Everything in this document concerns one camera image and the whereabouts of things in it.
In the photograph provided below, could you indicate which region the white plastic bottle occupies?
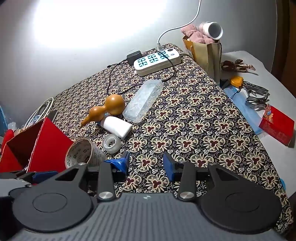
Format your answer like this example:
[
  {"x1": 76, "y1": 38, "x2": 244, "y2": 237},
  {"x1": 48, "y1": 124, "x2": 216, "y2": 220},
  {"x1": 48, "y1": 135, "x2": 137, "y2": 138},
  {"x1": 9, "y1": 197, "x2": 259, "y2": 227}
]
[{"x1": 103, "y1": 116, "x2": 133, "y2": 139}]

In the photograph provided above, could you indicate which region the white power cord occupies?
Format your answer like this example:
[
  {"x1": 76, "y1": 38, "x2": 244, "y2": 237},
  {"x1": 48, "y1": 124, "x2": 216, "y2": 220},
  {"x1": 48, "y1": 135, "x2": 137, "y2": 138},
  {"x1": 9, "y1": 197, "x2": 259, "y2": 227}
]
[{"x1": 157, "y1": 0, "x2": 201, "y2": 50}]

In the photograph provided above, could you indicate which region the clear plastic case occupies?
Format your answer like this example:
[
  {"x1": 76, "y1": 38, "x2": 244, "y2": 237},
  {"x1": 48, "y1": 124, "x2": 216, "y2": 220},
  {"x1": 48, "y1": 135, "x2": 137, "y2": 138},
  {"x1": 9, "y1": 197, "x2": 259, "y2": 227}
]
[{"x1": 122, "y1": 79, "x2": 164, "y2": 123}]

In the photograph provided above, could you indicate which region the black charger adapter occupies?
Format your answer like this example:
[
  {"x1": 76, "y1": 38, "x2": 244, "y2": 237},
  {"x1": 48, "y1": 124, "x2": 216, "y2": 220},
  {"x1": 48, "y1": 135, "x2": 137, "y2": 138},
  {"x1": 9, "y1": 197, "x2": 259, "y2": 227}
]
[{"x1": 127, "y1": 50, "x2": 142, "y2": 66}]

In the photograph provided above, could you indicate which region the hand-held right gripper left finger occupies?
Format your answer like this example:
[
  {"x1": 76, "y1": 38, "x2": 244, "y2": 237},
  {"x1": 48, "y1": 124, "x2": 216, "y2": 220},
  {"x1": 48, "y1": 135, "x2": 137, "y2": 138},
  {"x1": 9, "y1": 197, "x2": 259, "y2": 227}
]
[{"x1": 55, "y1": 152, "x2": 133, "y2": 202}]

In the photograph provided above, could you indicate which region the brown gourd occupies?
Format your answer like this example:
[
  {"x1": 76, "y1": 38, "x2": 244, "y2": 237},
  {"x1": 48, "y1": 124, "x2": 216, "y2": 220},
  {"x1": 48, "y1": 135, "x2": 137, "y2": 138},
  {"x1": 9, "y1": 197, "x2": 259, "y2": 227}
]
[{"x1": 81, "y1": 94, "x2": 126, "y2": 127}]

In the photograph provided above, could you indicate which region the pink plush toy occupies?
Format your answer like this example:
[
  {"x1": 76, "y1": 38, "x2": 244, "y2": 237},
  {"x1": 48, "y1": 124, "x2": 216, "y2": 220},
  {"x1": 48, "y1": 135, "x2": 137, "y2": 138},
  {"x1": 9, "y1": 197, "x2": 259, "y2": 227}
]
[{"x1": 180, "y1": 23, "x2": 219, "y2": 44}]

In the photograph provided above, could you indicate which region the brown patterned bow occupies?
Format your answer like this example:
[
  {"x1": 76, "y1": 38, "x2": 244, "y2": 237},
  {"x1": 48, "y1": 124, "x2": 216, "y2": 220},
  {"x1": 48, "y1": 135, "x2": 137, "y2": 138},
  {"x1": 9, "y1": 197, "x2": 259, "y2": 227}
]
[{"x1": 220, "y1": 59, "x2": 256, "y2": 75}]

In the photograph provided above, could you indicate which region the silver metal clip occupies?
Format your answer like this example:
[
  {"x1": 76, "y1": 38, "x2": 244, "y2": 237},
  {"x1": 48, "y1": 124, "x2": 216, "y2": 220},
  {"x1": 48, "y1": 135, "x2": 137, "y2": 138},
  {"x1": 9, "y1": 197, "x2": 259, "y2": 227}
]
[
  {"x1": 243, "y1": 81, "x2": 269, "y2": 96},
  {"x1": 246, "y1": 96, "x2": 270, "y2": 110}
]

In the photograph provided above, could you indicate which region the clear tape roll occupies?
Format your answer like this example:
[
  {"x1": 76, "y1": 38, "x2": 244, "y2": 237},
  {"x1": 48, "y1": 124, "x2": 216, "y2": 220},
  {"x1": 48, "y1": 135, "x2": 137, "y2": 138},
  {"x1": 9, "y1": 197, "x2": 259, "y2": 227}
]
[{"x1": 102, "y1": 134, "x2": 122, "y2": 153}]

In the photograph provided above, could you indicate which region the gold paper bag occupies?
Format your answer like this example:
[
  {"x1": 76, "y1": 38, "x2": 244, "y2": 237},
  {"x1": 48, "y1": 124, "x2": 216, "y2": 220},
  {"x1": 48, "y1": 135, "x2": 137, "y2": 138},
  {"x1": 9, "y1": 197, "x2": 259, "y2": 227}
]
[{"x1": 183, "y1": 35, "x2": 222, "y2": 84}]

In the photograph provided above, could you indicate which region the red cardboard box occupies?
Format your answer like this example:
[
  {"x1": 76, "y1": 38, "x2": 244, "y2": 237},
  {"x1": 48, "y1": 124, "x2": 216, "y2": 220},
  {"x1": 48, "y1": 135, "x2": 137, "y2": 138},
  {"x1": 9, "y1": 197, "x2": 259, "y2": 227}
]
[{"x1": 0, "y1": 117, "x2": 74, "y2": 173}]

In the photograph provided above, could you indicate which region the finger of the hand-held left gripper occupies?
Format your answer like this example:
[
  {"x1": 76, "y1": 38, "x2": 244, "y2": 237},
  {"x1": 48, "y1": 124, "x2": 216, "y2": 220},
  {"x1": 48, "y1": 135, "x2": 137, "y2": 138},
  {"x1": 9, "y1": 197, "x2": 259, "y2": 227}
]
[{"x1": 14, "y1": 171, "x2": 58, "y2": 186}]

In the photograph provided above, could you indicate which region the orange tape measure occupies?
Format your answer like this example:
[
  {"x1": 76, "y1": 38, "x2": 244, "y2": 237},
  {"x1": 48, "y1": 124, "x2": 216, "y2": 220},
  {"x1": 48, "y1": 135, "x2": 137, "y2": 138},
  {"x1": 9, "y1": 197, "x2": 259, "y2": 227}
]
[{"x1": 230, "y1": 76, "x2": 244, "y2": 88}]

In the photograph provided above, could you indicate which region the printed brown tape roll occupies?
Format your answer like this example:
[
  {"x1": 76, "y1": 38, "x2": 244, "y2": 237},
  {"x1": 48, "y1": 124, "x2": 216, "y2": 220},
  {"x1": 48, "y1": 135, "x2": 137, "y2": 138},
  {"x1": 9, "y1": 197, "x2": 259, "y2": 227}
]
[{"x1": 65, "y1": 138, "x2": 108, "y2": 168}]

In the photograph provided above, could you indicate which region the coiled white cable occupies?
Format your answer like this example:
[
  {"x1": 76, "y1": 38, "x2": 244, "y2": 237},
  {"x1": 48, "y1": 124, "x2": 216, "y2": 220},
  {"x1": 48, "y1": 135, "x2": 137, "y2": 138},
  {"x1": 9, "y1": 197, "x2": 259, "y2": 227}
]
[{"x1": 24, "y1": 97, "x2": 54, "y2": 128}]

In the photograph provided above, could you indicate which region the white power strip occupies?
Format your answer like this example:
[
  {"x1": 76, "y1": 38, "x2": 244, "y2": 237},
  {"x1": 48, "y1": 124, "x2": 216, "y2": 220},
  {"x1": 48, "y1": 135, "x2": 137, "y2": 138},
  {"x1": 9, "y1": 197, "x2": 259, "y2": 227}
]
[{"x1": 134, "y1": 46, "x2": 181, "y2": 76}]

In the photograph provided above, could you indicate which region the black phone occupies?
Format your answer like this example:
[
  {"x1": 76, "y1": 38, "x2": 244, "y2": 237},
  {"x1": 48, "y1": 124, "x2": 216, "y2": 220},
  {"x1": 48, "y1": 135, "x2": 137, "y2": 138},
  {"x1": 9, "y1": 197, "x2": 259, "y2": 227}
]
[{"x1": 47, "y1": 110, "x2": 59, "y2": 122}]

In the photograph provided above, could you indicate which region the black cable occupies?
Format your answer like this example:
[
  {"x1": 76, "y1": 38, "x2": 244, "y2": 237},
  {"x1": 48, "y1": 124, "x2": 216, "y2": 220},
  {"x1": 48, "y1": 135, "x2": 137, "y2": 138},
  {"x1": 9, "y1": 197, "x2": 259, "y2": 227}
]
[{"x1": 107, "y1": 47, "x2": 176, "y2": 96}]

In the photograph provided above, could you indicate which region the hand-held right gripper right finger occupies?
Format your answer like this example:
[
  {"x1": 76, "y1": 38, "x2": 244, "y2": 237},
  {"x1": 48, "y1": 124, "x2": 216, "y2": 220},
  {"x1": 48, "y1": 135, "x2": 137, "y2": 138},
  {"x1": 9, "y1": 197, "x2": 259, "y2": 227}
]
[{"x1": 163, "y1": 153, "x2": 241, "y2": 202}]

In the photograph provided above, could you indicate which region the floral patterned cloth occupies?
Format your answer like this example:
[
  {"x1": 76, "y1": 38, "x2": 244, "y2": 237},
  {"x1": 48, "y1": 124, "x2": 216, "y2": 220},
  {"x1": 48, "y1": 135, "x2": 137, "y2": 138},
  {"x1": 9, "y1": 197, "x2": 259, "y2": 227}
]
[{"x1": 50, "y1": 43, "x2": 289, "y2": 234}]

